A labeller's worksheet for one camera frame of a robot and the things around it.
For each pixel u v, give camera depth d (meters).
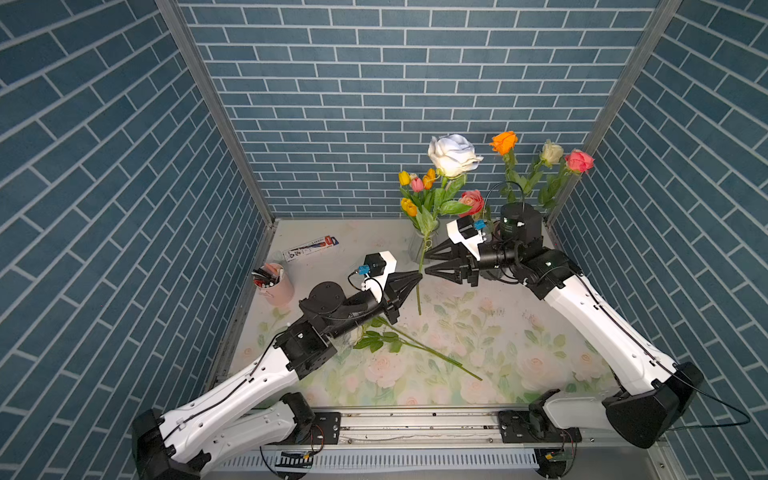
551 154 0.85
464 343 0.89
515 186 0.83
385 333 0.91
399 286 0.54
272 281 0.89
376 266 0.48
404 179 0.88
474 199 0.76
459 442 0.73
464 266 0.54
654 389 0.39
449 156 0.41
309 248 1.09
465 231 0.51
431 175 0.93
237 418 0.45
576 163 0.77
